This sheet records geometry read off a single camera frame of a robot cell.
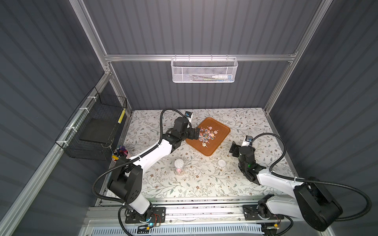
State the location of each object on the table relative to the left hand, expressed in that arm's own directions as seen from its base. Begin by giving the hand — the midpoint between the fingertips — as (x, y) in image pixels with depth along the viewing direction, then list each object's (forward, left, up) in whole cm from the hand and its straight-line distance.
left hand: (195, 128), depth 85 cm
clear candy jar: (-20, +9, -8) cm, 23 cm away
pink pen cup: (-12, +42, -6) cm, 44 cm away
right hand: (-6, -28, -7) cm, 30 cm away
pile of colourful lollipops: (+9, -8, -18) cm, 22 cm away
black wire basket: (-10, +51, +9) cm, 53 cm away
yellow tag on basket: (+3, +42, +6) cm, 42 cm away
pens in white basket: (+28, -13, +16) cm, 35 cm away
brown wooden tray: (+5, -18, -18) cm, 26 cm away
